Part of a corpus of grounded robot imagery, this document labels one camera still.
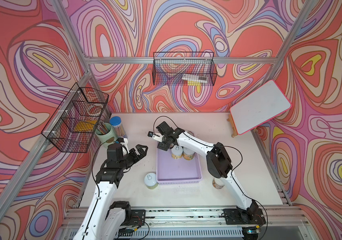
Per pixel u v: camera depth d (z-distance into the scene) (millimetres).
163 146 864
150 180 803
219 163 584
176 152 917
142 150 700
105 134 894
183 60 881
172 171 901
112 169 550
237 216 733
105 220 467
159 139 852
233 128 1044
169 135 733
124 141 716
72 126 791
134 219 734
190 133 952
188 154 891
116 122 886
